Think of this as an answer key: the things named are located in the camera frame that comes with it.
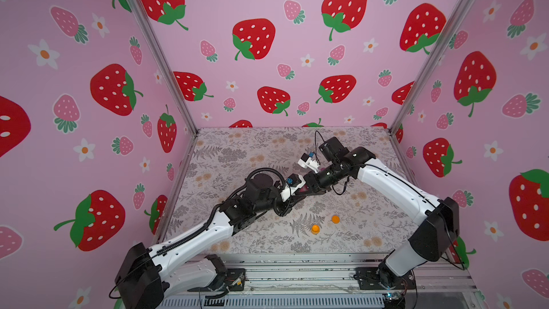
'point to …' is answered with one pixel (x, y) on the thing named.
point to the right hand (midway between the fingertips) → (302, 194)
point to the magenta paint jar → (304, 188)
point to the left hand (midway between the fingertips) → (303, 191)
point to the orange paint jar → (316, 229)
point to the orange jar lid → (335, 219)
